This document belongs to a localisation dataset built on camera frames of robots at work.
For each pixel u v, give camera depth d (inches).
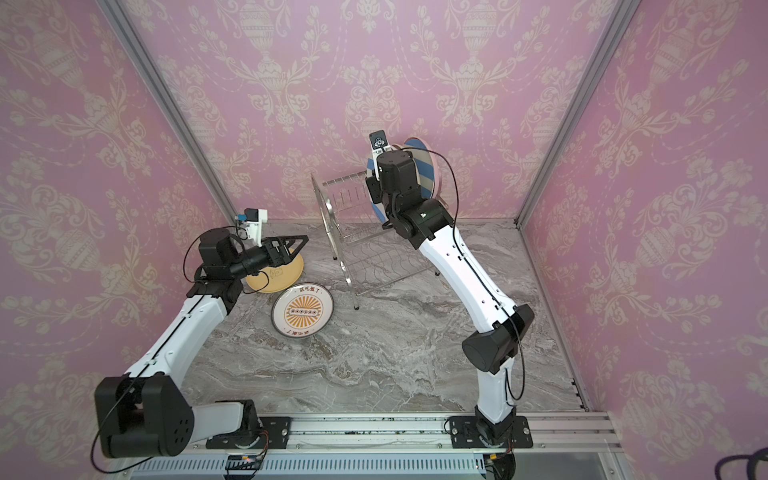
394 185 20.1
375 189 24.9
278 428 29.4
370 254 41.1
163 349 18.1
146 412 15.9
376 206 34.3
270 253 26.8
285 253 26.5
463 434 28.8
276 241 26.6
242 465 28.7
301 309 37.9
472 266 18.8
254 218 27.0
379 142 22.5
